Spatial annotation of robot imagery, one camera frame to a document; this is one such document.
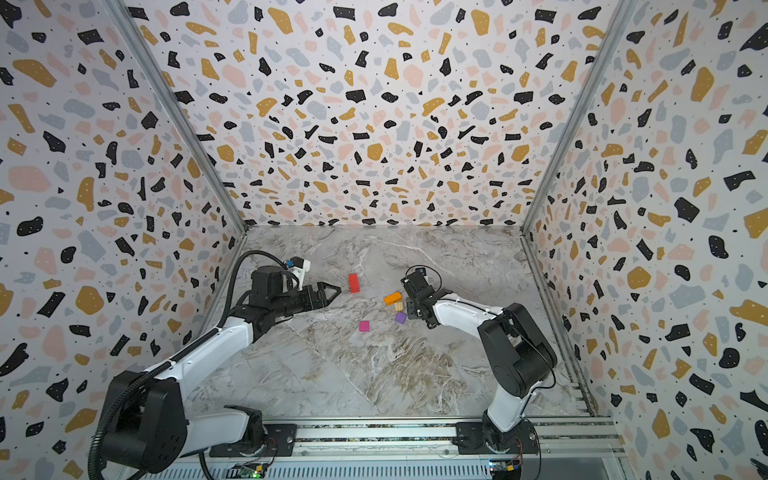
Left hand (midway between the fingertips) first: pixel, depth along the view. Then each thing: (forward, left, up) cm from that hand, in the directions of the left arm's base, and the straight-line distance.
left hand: (330, 289), depth 83 cm
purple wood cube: (0, -19, -17) cm, 26 cm away
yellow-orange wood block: (+7, -17, -17) cm, 25 cm away
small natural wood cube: (+3, -19, -16) cm, 25 cm away
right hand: (+3, -24, -12) cm, 27 cm away
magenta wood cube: (-3, -8, -18) cm, 20 cm away
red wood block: (+13, -4, -17) cm, 22 cm away
